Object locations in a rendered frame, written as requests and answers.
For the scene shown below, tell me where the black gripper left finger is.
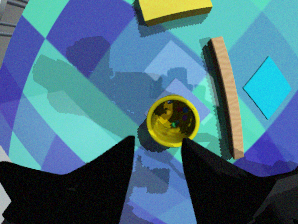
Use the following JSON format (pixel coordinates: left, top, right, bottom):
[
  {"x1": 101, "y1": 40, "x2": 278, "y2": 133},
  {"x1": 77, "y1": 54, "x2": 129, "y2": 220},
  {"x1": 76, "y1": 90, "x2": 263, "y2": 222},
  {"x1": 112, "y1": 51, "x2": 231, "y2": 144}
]
[{"x1": 0, "y1": 135, "x2": 136, "y2": 224}]

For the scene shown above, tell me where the yellow flat block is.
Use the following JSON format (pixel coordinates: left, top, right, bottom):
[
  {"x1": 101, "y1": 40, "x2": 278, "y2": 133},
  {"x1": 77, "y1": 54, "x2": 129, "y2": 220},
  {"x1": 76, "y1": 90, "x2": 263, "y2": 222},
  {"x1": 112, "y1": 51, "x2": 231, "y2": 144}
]
[{"x1": 138, "y1": 0, "x2": 213, "y2": 27}]

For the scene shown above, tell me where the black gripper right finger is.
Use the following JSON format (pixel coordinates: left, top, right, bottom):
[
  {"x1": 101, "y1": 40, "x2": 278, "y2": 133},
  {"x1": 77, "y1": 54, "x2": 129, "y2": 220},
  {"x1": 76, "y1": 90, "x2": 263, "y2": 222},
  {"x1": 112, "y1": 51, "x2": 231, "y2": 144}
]
[{"x1": 181, "y1": 137, "x2": 298, "y2": 224}]

